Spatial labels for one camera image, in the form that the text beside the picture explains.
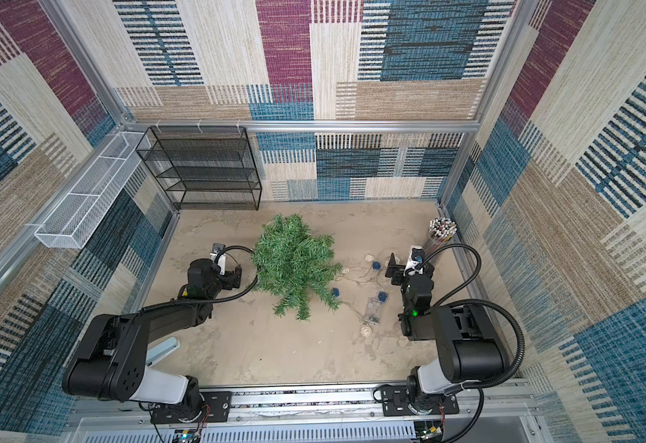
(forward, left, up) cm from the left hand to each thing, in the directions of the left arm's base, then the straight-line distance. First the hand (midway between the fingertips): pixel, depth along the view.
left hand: (225, 263), depth 94 cm
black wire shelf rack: (+38, +13, +11) cm, 42 cm away
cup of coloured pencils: (+3, -70, +11) cm, 71 cm away
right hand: (-1, -61, +3) cm, 61 cm away
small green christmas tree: (-16, -26, +23) cm, 38 cm away
